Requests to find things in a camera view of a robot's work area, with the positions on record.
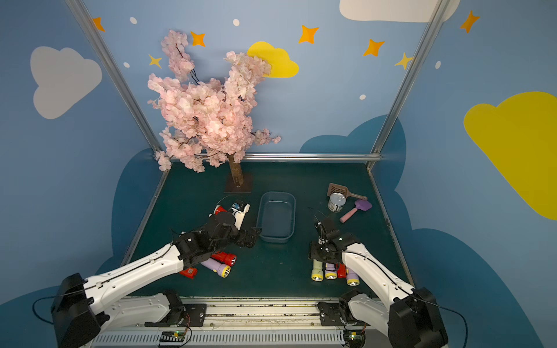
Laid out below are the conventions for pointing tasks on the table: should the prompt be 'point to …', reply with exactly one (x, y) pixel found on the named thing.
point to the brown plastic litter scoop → (333, 188)
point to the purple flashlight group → (331, 272)
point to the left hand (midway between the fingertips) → (252, 222)
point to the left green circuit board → (172, 336)
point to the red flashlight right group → (341, 271)
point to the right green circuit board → (355, 338)
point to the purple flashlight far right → (352, 279)
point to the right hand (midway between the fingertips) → (317, 251)
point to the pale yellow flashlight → (317, 272)
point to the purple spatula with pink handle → (363, 205)
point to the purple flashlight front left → (221, 269)
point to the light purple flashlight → (239, 210)
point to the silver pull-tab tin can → (336, 201)
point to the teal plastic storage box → (275, 215)
